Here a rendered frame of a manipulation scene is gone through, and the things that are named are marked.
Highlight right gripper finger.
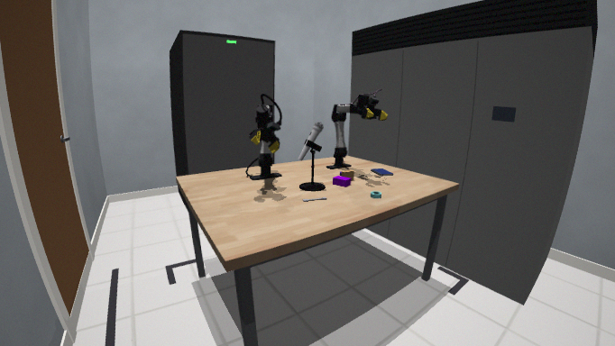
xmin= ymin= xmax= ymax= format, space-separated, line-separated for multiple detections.
xmin=269 ymin=141 xmax=279 ymax=153
xmin=251 ymin=132 xmax=261 ymax=145

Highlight purple flat box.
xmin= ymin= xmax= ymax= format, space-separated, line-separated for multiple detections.
xmin=333 ymin=176 xmax=351 ymax=187

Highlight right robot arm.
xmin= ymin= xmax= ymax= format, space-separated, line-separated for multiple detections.
xmin=250 ymin=105 xmax=282 ymax=180

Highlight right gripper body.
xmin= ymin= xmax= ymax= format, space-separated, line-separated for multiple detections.
xmin=249 ymin=124 xmax=280 ymax=147

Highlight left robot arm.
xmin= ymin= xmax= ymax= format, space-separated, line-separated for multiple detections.
xmin=326 ymin=95 xmax=379 ymax=169

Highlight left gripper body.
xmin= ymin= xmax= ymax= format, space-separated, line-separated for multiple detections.
xmin=362 ymin=107 xmax=386 ymax=120

